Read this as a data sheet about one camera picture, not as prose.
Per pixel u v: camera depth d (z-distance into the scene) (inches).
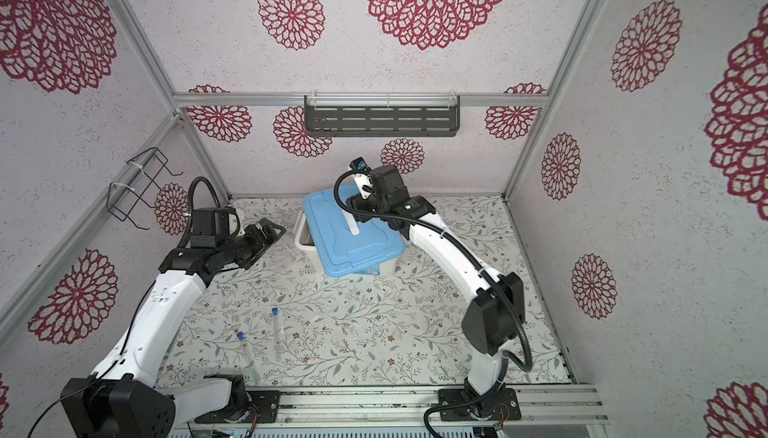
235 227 25.6
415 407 31.0
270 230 27.9
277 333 33.6
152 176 32.1
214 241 22.7
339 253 32.2
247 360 31.9
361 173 26.9
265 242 27.0
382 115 37.3
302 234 34.7
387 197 23.7
